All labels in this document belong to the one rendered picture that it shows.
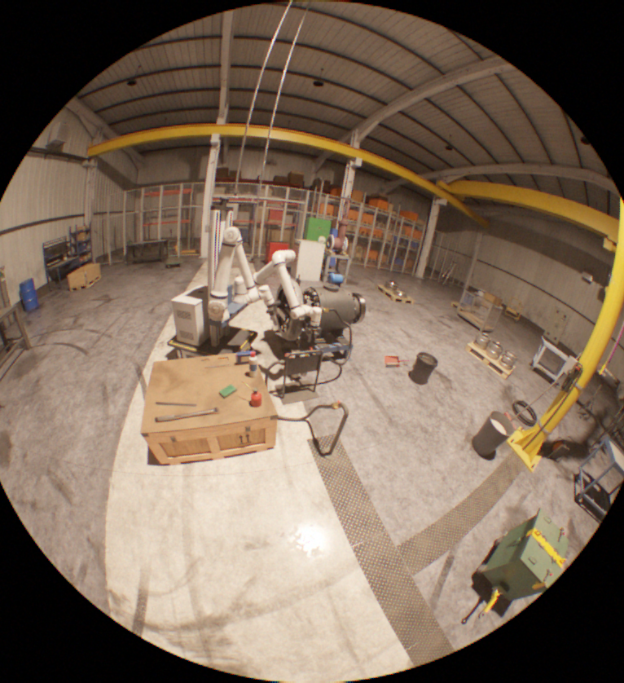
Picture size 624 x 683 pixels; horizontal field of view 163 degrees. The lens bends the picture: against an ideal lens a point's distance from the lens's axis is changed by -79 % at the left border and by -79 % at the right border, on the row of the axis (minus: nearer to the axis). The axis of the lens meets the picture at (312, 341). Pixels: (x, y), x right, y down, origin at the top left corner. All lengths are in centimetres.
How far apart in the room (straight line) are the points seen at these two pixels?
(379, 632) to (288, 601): 64
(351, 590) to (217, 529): 97
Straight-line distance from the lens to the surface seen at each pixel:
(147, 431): 162
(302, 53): 907
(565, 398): 320
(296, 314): 196
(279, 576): 166
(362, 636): 184
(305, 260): 645
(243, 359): 192
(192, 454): 184
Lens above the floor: 166
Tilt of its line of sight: 30 degrees down
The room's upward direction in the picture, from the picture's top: 10 degrees clockwise
